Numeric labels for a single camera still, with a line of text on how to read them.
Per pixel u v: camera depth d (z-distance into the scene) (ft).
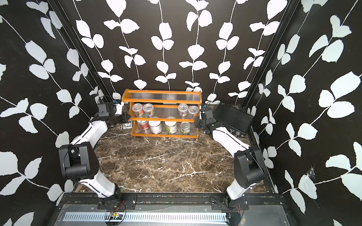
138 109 2.96
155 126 3.12
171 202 2.45
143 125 3.27
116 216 2.34
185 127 3.23
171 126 3.14
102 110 2.32
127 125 3.42
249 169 1.48
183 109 2.96
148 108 2.94
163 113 4.18
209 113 2.25
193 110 2.92
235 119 3.54
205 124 2.25
